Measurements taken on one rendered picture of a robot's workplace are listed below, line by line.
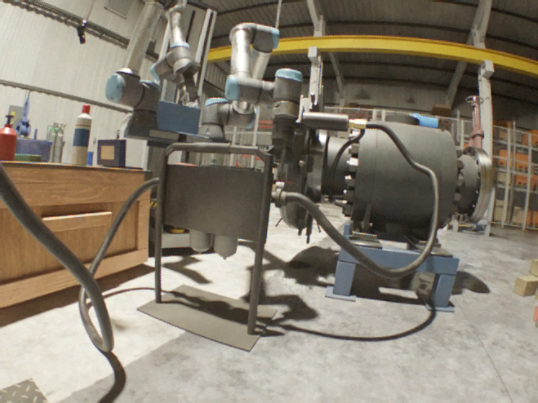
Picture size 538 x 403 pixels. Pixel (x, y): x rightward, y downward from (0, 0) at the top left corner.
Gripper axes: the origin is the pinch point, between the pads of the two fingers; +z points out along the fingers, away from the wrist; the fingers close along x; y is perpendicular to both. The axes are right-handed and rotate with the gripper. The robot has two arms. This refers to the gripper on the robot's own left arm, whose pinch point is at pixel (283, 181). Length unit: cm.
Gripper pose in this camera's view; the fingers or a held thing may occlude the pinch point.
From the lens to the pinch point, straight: 88.7
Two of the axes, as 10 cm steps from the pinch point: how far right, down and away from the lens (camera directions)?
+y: -7.1, -0.3, -7.0
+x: 6.9, 1.3, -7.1
